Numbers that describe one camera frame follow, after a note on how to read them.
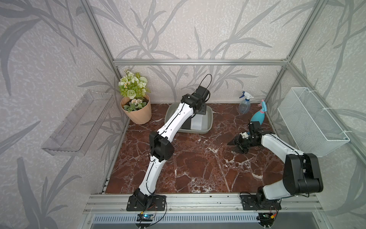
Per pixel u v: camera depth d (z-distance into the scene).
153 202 0.72
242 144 0.77
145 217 0.71
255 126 0.74
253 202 0.73
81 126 0.70
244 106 1.15
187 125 0.87
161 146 0.54
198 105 0.63
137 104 0.94
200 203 0.75
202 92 0.69
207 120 1.07
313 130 0.60
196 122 0.86
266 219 0.72
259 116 0.99
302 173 0.43
